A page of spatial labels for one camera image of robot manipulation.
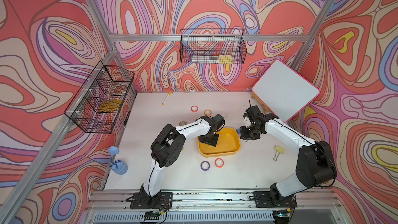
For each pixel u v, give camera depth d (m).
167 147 0.52
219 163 0.85
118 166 0.77
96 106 0.72
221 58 0.82
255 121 0.65
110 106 0.72
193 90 1.19
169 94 1.19
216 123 0.75
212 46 0.96
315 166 0.44
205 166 0.84
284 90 1.15
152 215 0.71
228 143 0.91
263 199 0.73
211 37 0.88
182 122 1.01
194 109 1.11
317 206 0.72
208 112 1.08
